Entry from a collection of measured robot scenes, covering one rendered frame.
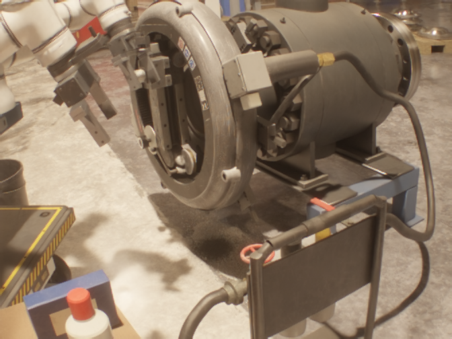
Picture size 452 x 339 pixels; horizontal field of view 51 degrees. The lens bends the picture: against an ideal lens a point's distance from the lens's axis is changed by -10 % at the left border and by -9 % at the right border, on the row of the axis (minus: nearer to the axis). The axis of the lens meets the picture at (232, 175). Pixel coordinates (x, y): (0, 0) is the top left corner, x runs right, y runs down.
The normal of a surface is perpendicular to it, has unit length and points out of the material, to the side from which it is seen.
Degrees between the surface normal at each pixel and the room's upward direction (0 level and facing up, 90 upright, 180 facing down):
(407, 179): 90
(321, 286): 90
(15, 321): 0
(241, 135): 91
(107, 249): 0
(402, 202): 90
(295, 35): 42
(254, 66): 68
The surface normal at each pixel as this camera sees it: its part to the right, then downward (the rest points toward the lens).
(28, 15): 0.34, 0.36
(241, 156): 0.53, 0.50
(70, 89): 0.10, 0.51
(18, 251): -0.07, -0.91
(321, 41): 0.37, -0.35
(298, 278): 0.54, 0.31
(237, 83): -0.84, 0.28
